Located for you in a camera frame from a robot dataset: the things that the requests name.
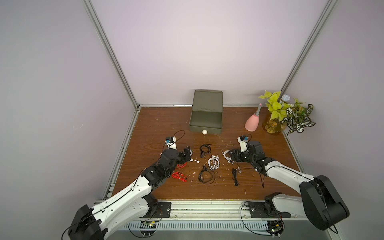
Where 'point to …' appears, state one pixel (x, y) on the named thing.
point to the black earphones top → (202, 154)
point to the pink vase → (252, 122)
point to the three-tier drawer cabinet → (207, 104)
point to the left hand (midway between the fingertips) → (185, 148)
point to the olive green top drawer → (206, 126)
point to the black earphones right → (234, 176)
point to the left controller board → (147, 224)
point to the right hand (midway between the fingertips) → (234, 149)
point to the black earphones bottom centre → (212, 178)
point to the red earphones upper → (181, 166)
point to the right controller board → (275, 227)
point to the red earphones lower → (180, 176)
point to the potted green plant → (283, 115)
